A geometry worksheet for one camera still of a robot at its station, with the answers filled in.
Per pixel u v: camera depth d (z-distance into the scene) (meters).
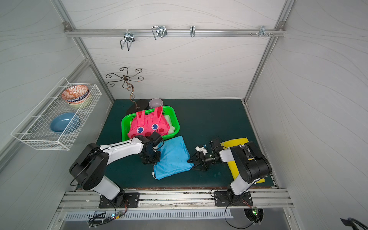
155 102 1.14
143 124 0.96
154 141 0.73
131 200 0.74
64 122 0.66
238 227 0.63
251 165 0.47
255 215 0.72
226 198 0.73
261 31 0.77
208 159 0.78
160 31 0.76
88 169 0.44
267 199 0.75
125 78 0.91
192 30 0.73
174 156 0.88
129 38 0.78
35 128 0.59
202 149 0.86
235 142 0.90
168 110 1.03
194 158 0.79
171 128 0.98
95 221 0.69
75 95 0.73
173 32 0.79
